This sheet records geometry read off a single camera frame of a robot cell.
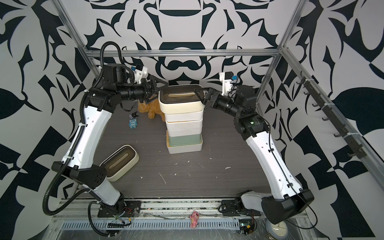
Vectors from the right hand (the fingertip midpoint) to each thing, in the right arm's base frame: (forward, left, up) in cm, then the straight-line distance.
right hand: (198, 91), depth 60 cm
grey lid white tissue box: (-4, +2, -13) cm, 14 cm away
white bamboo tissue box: (-1, +8, -46) cm, 47 cm away
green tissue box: (-4, +7, -32) cm, 33 cm away
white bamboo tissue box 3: (-5, +6, -16) cm, 18 cm away
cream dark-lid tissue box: (-12, +43, -40) cm, 60 cm away
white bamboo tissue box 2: (-4, +9, -23) cm, 25 cm away
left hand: (+4, +15, -1) cm, 15 cm away
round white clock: (-43, -34, -43) cm, 70 cm away
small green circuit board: (-41, -22, -47) cm, 66 cm away
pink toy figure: (-39, +3, -43) cm, 58 cm away
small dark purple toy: (+24, +45, -42) cm, 66 cm away
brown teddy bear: (+27, +32, -39) cm, 58 cm away
